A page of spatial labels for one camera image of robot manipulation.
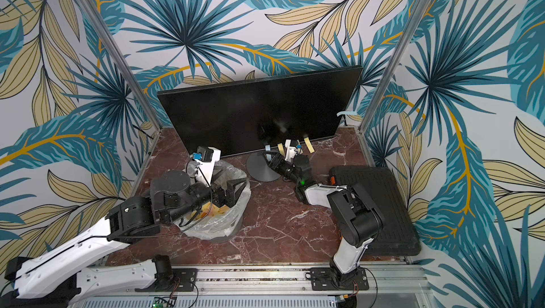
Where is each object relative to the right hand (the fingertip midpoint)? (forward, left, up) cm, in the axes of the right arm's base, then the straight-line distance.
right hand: (263, 154), depth 85 cm
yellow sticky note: (+5, -20, -1) cm, 20 cm away
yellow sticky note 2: (+4, -7, -2) cm, 9 cm away
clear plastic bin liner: (-30, +13, +7) cm, 33 cm away
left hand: (-22, +7, +16) cm, 28 cm away
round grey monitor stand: (+6, +3, -20) cm, 21 cm away
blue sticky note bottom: (+3, -2, -1) cm, 4 cm away
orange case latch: (-5, -30, -13) cm, 33 cm away
